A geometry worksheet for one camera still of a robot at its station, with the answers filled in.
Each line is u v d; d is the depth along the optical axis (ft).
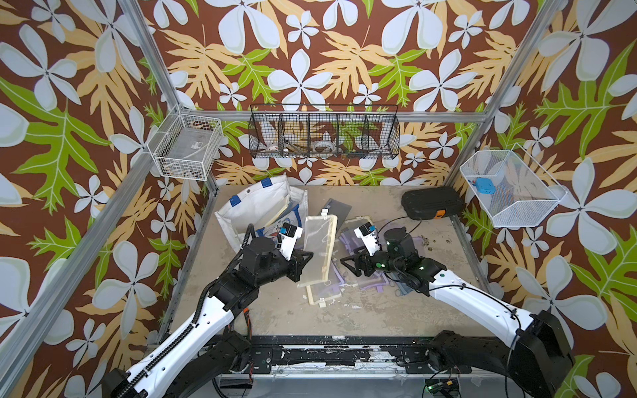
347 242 3.22
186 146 2.83
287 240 2.02
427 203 3.53
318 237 2.34
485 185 2.82
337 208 3.69
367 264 2.22
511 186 2.74
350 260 2.34
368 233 2.26
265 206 3.17
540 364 1.29
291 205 2.96
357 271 2.29
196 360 1.84
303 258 2.21
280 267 2.05
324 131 3.21
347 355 2.48
